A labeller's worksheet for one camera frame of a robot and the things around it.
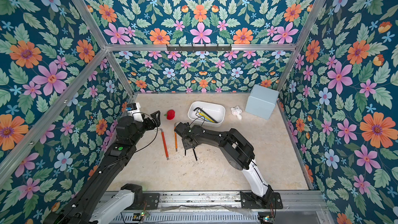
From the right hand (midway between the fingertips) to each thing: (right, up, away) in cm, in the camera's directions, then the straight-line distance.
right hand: (190, 144), depth 94 cm
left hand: (-16, +20, -17) cm, 31 cm away
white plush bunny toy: (+30, +20, +11) cm, 38 cm away
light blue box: (+44, +26, +2) cm, 51 cm away
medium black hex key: (+3, -5, -5) cm, 8 cm away
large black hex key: (+10, +17, +13) cm, 24 cm away
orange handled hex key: (-10, +4, +2) cm, 11 cm away
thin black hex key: (-3, -4, -3) cm, 6 cm away
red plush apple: (-15, +18, +10) cm, 25 cm away
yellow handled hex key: (+9, +16, +11) cm, 21 cm away
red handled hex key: (-16, 0, -1) cm, 16 cm away
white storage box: (+16, +20, +14) cm, 30 cm away
